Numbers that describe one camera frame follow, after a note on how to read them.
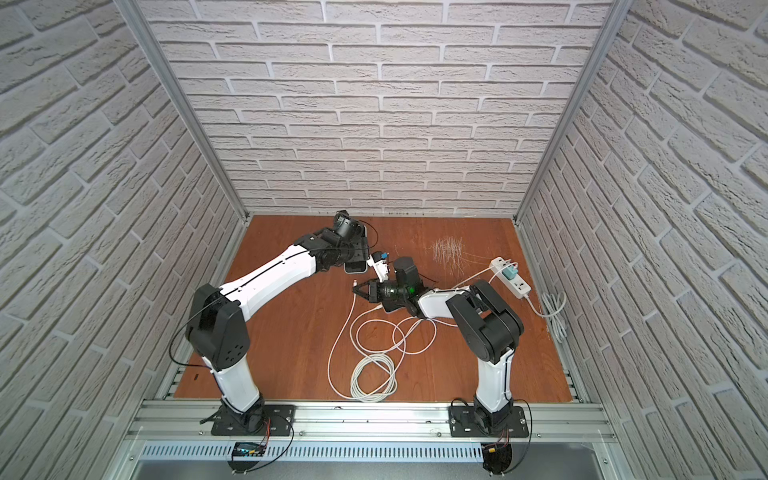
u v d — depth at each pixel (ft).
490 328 1.67
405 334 2.87
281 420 2.43
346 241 2.28
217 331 1.53
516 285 3.15
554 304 3.18
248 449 2.36
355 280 2.84
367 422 2.48
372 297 2.62
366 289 2.73
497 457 2.31
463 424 2.41
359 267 2.86
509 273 3.12
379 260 2.72
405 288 2.47
